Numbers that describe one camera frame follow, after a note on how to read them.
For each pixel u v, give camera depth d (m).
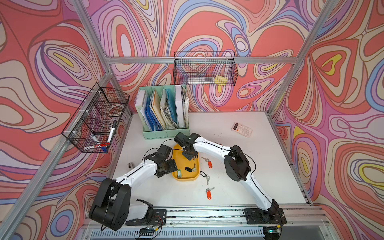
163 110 0.92
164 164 0.66
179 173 0.88
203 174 0.88
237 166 0.58
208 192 0.82
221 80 0.91
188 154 0.85
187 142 0.71
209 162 0.93
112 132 0.69
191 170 0.89
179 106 0.93
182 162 0.91
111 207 0.41
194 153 0.84
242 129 1.08
